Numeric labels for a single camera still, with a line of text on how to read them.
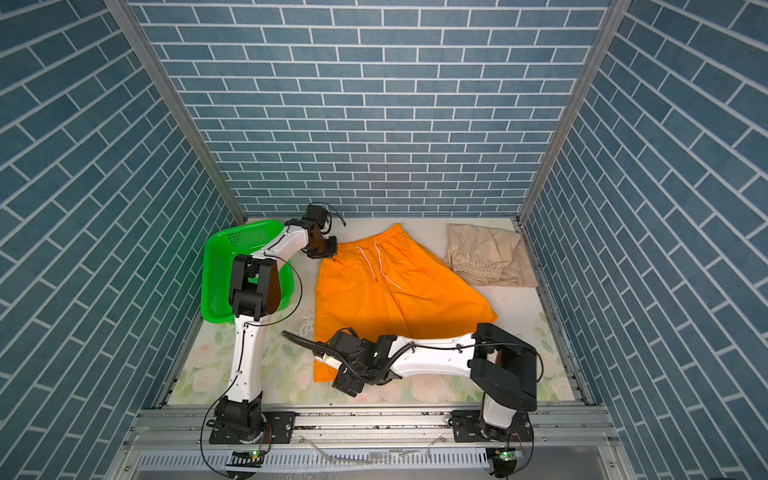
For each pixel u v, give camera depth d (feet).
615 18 2.34
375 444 2.37
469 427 2.43
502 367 1.42
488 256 3.45
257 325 2.04
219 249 3.47
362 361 1.96
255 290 2.07
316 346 1.89
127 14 2.31
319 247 3.09
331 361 2.27
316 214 2.99
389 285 3.25
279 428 2.42
